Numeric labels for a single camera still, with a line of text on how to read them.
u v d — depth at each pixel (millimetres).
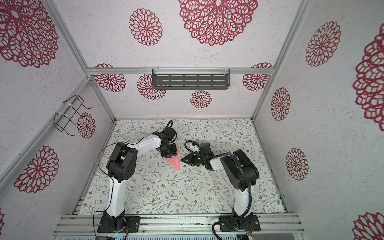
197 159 843
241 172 516
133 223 736
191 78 944
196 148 900
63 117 742
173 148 904
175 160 971
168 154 895
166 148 837
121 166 558
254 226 727
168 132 828
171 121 914
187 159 879
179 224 756
